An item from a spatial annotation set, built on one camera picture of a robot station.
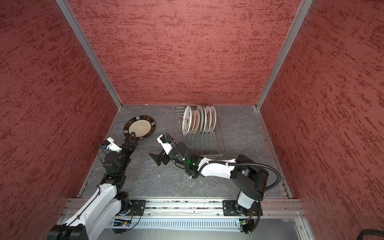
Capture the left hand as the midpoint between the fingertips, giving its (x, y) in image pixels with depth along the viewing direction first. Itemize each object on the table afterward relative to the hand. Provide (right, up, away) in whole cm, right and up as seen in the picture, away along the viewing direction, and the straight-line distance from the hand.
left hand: (135, 138), depth 81 cm
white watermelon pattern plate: (+28, +10, +18) cm, 35 cm away
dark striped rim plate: (-5, +6, +26) cm, 27 cm away
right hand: (+13, -5, -7) cm, 16 cm away
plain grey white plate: (+37, +15, +9) cm, 41 cm away
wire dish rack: (+42, -7, +17) cm, 46 cm away
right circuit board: (+59, -40, -11) cm, 72 cm away
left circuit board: (-3, -41, -9) cm, 42 cm away
